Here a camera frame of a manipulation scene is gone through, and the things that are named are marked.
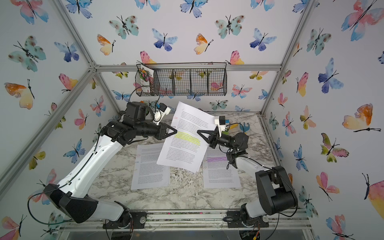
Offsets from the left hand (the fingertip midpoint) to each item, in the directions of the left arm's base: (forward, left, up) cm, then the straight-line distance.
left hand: (176, 130), depth 67 cm
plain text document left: (-5, +21, -34) cm, 40 cm away
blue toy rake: (+27, -45, -33) cm, 62 cm away
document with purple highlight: (-7, -21, -33) cm, 40 cm away
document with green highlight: (-4, -3, -10) cm, 11 cm away
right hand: (0, -10, -2) cm, 11 cm away
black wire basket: (+45, -16, -3) cm, 48 cm away
